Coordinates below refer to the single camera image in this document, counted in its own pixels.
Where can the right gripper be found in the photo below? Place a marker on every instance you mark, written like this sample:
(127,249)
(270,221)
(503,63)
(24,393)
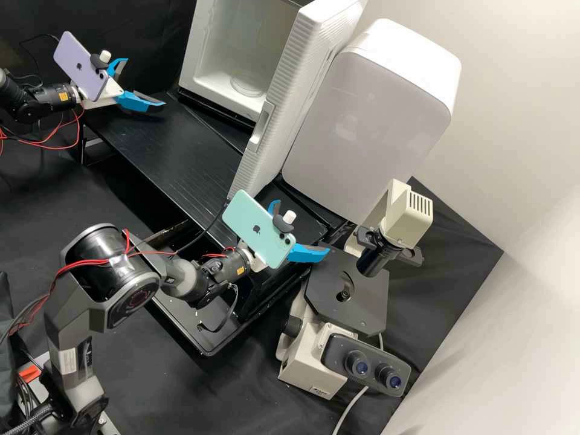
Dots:
(256,264)

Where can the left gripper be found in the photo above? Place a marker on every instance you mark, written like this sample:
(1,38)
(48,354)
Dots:
(108,96)

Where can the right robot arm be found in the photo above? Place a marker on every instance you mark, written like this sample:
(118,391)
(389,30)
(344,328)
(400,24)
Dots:
(113,272)

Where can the white incubator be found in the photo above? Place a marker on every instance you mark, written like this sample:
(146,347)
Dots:
(204,45)

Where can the petri dish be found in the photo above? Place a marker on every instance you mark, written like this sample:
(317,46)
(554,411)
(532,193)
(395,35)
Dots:
(247,88)

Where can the incubator door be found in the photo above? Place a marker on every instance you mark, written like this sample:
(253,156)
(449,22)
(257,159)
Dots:
(294,90)

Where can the black platform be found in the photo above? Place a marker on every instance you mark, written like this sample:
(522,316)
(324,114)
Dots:
(181,158)

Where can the cream microscope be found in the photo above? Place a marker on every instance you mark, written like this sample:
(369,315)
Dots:
(308,358)

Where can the white box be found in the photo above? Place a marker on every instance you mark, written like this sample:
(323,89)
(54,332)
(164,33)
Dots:
(371,113)

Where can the right wrist camera phone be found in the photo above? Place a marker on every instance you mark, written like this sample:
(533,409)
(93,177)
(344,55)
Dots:
(253,226)

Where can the wrist camera phone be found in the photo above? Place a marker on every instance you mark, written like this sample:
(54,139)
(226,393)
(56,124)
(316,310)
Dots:
(253,226)
(74,59)

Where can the left wrist camera phone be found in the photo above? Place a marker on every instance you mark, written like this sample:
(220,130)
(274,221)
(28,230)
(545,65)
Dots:
(74,59)

